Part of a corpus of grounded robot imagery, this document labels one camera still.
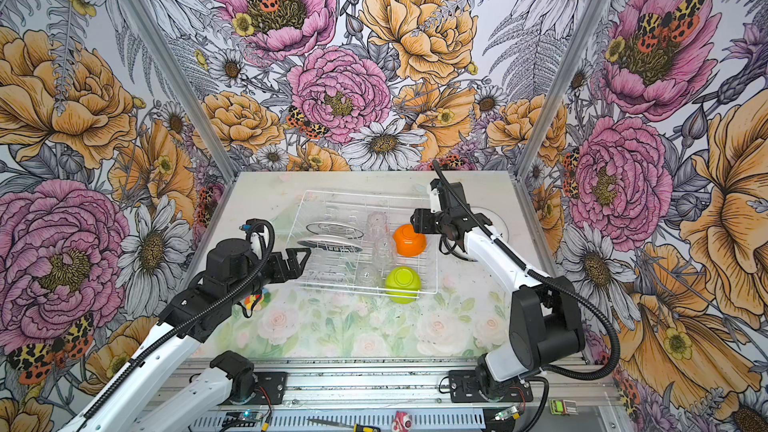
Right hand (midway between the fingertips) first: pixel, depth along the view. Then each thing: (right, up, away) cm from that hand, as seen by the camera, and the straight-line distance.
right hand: (420, 227), depth 88 cm
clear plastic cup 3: (-15, -13, -5) cm, 20 cm away
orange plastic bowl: (-4, -5, +7) cm, 9 cm away
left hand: (-32, -8, -13) cm, 35 cm away
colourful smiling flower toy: (-36, -14, -23) cm, 44 cm away
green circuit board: (-41, -43, -16) cm, 62 cm away
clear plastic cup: (-13, 0, +6) cm, 14 cm away
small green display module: (+31, -40, -18) cm, 54 cm away
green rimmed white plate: (-26, -1, +8) cm, 27 cm away
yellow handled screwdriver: (-16, -44, -19) cm, 50 cm away
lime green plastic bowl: (-5, -14, -2) cm, 15 cm away
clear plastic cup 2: (-11, -8, +2) cm, 14 cm away
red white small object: (-6, -40, -22) cm, 46 cm away
